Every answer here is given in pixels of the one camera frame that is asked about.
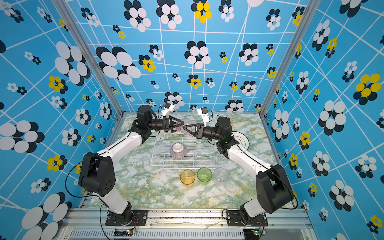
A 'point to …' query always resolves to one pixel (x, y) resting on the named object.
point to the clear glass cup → (220, 175)
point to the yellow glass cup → (187, 176)
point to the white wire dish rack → (201, 153)
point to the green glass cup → (204, 174)
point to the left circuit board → (122, 232)
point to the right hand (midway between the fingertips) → (185, 129)
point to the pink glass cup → (186, 122)
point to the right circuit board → (251, 233)
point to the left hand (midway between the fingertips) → (183, 126)
